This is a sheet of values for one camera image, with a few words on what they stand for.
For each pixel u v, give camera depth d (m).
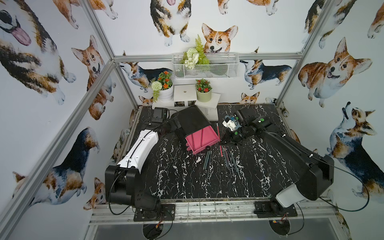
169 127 0.76
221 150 0.95
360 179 0.63
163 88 0.94
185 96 0.98
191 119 1.23
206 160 0.92
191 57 0.80
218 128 0.81
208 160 0.92
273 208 0.67
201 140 0.86
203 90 0.95
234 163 0.90
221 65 0.93
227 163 0.90
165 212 0.75
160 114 0.66
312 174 0.41
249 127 0.59
